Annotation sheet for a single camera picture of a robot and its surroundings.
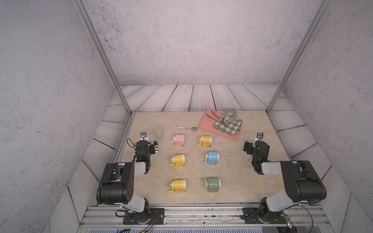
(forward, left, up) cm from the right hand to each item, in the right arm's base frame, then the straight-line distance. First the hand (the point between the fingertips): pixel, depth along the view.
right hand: (257, 141), depth 93 cm
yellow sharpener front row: (-28, +48, +1) cm, 55 cm away
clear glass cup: (+13, +66, -4) cm, 68 cm away
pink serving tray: (+23, +30, -7) cm, 38 cm away
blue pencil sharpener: (-12, +29, 0) cm, 32 cm away
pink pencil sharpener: (+1, +50, 0) cm, 50 cm away
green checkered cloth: (+16, +12, -6) cm, 21 cm away
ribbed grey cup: (+23, +13, 0) cm, 26 cm away
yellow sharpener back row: (0, +33, 0) cm, 33 cm away
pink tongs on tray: (+30, +23, -6) cm, 39 cm away
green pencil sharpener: (-27, +30, 0) cm, 40 cm away
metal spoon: (+16, +41, -6) cm, 44 cm away
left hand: (0, +69, +1) cm, 69 cm away
